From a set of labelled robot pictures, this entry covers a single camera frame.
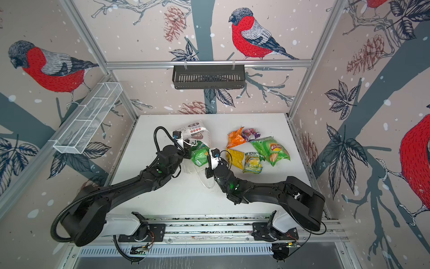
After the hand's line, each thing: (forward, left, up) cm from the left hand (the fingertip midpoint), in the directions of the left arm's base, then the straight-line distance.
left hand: (191, 137), depth 82 cm
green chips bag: (+1, -43, -13) cm, 45 cm away
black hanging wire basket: (+45, -5, +6) cm, 45 cm away
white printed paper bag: (+12, -1, -10) cm, 15 cm away
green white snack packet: (-6, -32, -17) cm, 37 cm away
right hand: (-8, -9, -5) cm, 12 cm away
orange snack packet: (+10, -24, -14) cm, 30 cm away
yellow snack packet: (-2, -25, -17) cm, 30 cm away
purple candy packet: (+13, -33, -14) cm, 38 cm away
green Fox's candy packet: (-7, -4, -4) cm, 9 cm away
